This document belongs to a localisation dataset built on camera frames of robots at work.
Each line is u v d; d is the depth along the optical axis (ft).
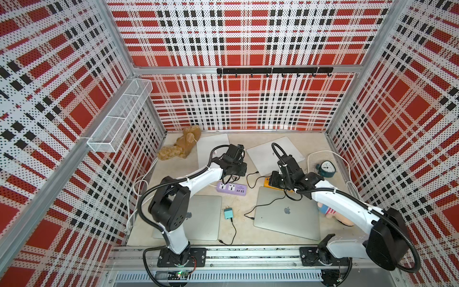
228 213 2.76
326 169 3.22
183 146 3.40
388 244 1.33
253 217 2.76
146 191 1.46
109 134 3.03
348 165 3.41
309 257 2.41
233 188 3.00
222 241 2.57
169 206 1.53
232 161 2.33
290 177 2.05
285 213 2.82
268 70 2.89
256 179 3.16
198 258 2.41
